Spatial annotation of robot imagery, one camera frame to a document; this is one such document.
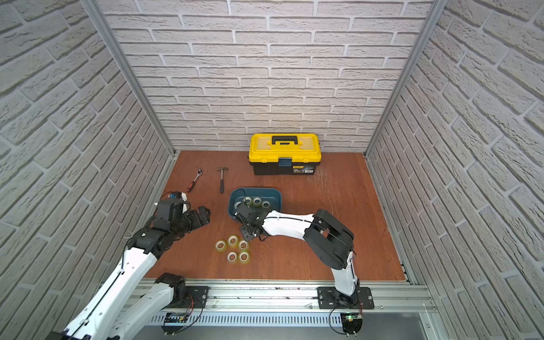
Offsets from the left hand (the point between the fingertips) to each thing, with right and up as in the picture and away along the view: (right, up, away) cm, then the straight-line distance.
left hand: (203, 210), depth 79 cm
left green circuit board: (-7, -37, -6) cm, 38 cm away
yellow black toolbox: (+32, +24, +20) cm, 44 cm away
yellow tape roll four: (+14, -16, +7) cm, 22 cm away
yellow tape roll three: (+10, -14, +7) cm, 18 cm away
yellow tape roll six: (+23, -1, +19) cm, 29 cm away
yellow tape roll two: (+5, -16, +7) cm, 18 cm away
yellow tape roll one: (+14, +1, +21) cm, 25 cm away
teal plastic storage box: (+27, +4, +19) cm, 33 cm away
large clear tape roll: (+9, -1, +17) cm, 19 cm away
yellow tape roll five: (+19, +1, +19) cm, 27 cm away
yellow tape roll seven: (+10, -19, +4) cm, 22 cm away
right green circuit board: (+54, -37, -8) cm, 66 cm away
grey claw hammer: (-1, +10, +28) cm, 30 cm away
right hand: (+17, -10, +10) cm, 23 cm away
